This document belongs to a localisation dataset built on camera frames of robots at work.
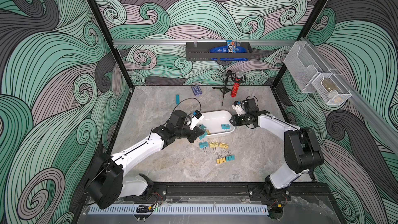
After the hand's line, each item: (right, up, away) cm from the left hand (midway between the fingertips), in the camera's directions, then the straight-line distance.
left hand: (203, 130), depth 78 cm
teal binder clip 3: (+1, -10, +9) cm, 14 cm away
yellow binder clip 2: (+12, -11, +9) cm, 19 cm away
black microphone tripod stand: (+18, +23, +32) cm, 44 cm away
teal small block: (-18, +16, +36) cm, 43 cm away
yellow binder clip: (+6, -10, +8) cm, 14 cm away
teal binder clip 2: (+1, -2, 0) cm, 2 cm away
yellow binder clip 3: (+11, -18, +5) cm, 21 cm away
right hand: (+21, +3, +16) cm, 27 cm away
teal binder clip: (+15, -1, +16) cm, 22 cm away
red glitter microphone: (+23, +31, +12) cm, 40 cm away
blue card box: (-3, +23, +39) cm, 45 cm away
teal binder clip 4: (+15, -16, +6) cm, 23 cm away
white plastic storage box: (+8, +2, +25) cm, 26 cm away
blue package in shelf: (+14, +46, +15) cm, 51 cm away
